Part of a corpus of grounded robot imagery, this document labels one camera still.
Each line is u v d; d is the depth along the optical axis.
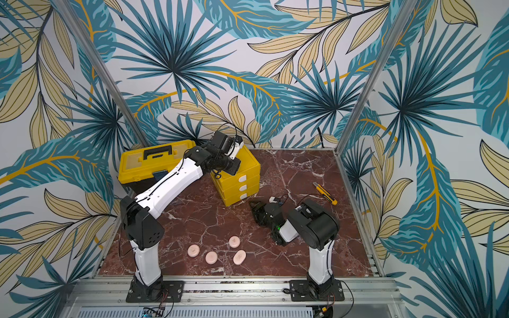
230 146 0.66
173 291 0.73
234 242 0.84
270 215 0.73
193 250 0.82
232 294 0.74
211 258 0.80
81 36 0.73
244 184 0.88
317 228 0.52
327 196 0.99
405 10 0.69
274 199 0.92
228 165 0.71
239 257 0.80
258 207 0.85
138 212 0.50
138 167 0.89
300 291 0.73
